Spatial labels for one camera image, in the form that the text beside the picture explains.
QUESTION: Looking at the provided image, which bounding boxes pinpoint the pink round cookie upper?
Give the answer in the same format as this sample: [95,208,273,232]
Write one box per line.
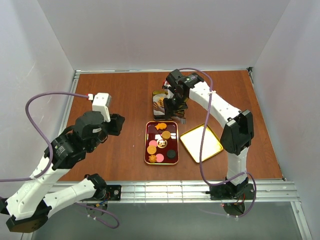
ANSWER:
[148,140,158,147]

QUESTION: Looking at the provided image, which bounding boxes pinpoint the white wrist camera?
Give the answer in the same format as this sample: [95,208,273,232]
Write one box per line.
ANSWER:
[87,92,112,123]
[161,80,171,90]

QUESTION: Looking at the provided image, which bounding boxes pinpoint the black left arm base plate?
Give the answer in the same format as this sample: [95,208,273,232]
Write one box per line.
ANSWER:
[101,184,122,201]

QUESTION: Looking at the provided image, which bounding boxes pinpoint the pink round cookie lower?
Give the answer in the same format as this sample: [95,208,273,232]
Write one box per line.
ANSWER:
[155,153,165,163]

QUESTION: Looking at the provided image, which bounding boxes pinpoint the orange swirl cookie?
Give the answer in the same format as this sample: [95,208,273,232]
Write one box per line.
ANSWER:
[148,154,157,164]

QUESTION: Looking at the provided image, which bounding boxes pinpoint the aluminium right frame rail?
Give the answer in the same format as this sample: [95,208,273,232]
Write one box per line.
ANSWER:
[246,67,254,85]

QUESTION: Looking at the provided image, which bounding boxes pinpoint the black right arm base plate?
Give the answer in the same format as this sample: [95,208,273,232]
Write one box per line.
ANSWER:
[205,183,255,200]

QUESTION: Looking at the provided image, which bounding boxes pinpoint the gold tin lid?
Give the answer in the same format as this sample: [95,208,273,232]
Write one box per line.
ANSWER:
[180,124,224,163]

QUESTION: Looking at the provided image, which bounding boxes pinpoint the aluminium left frame rail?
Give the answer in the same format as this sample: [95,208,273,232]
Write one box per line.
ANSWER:
[58,70,82,134]

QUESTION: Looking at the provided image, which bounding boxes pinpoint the aluminium front frame rail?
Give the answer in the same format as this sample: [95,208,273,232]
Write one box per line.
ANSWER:
[106,179,301,204]

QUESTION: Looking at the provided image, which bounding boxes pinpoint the orange fish-shaped cookie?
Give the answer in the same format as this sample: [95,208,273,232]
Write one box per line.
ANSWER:
[154,122,168,131]

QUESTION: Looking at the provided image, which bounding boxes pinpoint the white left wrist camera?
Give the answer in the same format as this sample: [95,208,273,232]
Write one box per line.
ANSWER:
[87,92,112,123]

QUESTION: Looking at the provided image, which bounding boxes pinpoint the orange shell-shaped cookie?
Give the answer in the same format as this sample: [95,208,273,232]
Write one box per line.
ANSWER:
[157,98,164,108]

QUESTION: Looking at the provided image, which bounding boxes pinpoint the pink round cookie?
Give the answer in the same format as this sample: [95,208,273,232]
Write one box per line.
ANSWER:
[155,153,165,163]
[148,140,158,147]

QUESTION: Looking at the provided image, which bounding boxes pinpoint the aluminium frame rail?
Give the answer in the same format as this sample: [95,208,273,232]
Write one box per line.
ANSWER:
[58,70,82,134]
[106,179,301,204]
[246,67,254,85]

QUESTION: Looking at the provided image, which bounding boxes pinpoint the white paper cup back-left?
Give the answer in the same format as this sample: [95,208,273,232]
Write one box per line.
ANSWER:
[153,99,164,112]

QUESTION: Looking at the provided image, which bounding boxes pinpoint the metal serving tongs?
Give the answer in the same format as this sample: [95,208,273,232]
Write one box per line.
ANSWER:
[152,98,187,124]

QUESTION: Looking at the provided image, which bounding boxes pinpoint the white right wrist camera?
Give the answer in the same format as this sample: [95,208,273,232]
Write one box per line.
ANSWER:
[161,80,171,90]

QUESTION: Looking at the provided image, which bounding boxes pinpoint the gold square cookie tin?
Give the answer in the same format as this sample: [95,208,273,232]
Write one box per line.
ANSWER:
[151,89,174,121]

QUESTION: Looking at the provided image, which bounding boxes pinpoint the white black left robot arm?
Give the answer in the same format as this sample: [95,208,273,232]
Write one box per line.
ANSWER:
[0,111,125,233]

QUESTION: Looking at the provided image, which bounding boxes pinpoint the round waffle sandwich cookie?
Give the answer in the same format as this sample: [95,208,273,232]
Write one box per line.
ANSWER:
[161,130,171,140]

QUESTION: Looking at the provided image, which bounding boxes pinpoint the black round cookie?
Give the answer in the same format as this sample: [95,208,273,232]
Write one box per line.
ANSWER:
[166,149,177,159]

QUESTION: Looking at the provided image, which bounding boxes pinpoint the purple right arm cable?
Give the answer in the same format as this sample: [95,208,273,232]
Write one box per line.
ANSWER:
[177,67,257,217]

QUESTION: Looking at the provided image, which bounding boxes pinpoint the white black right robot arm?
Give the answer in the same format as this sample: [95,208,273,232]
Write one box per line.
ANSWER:
[163,69,254,199]

